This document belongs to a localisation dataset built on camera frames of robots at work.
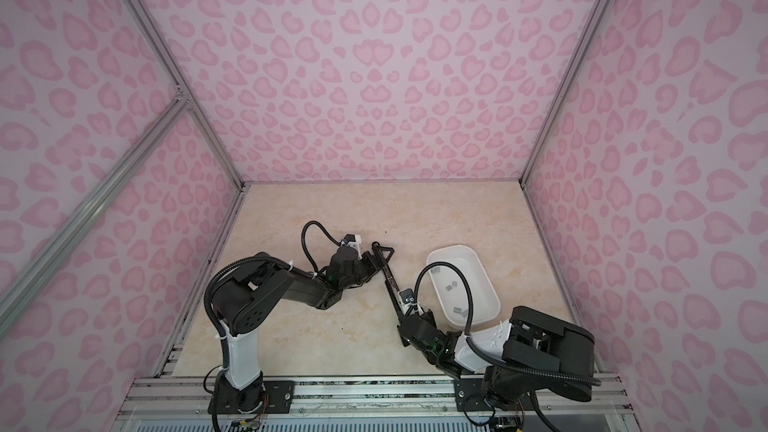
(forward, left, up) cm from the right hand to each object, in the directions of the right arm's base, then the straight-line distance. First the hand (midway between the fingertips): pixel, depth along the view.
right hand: (403, 312), depth 86 cm
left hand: (+16, +3, +6) cm, 17 cm away
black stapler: (+7, +3, +1) cm, 8 cm away
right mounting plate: (-20, -17, -1) cm, 26 cm away
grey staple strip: (+9, -14, -1) cm, 17 cm away
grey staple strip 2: (+2, -17, -2) cm, 17 cm away
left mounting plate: (-21, +31, +1) cm, 37 cm away
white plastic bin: (+8, -15, -1) cm, 17 cm away
